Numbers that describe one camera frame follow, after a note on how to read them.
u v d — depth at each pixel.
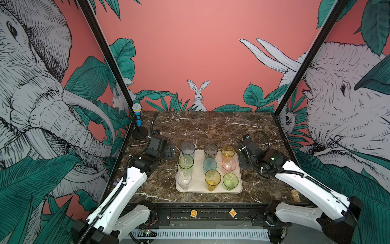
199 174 0.88
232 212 0.75
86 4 0.69
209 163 0.88
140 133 1.09
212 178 0.73
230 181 0.85
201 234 0.70
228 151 0.95
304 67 0.91
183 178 0.85
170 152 0.70
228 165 0.90
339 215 0.39
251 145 0.55
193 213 0.75
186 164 0.87
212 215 0.75
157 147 0.55
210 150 0.86
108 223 0.38
